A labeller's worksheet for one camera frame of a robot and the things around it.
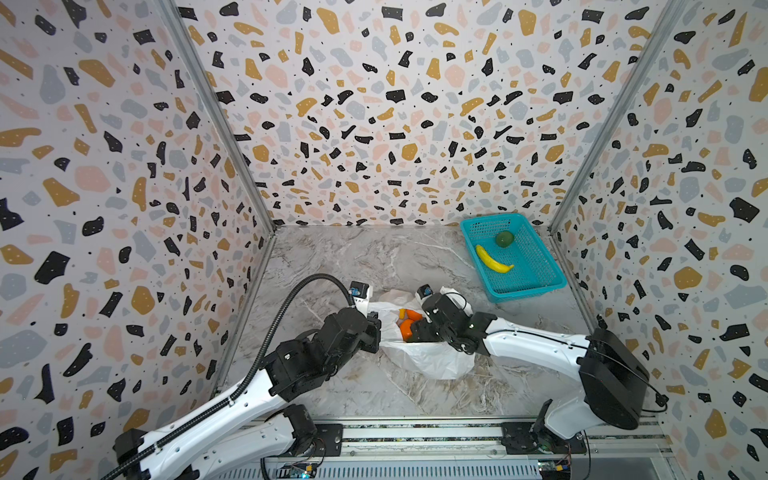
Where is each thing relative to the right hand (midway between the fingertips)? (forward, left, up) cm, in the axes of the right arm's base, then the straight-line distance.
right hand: (417, 318), depth 84 cm
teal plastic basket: (+24, -42, -9) cm, 50 cm away
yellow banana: (+28, -28, -10) cm, 40 cm away
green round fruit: (+37, -34, -7) cm, 51 cm away
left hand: (-7, +9, +15) cm, 19 cm away
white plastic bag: (-13, -2, +4) cm, 14 cm away
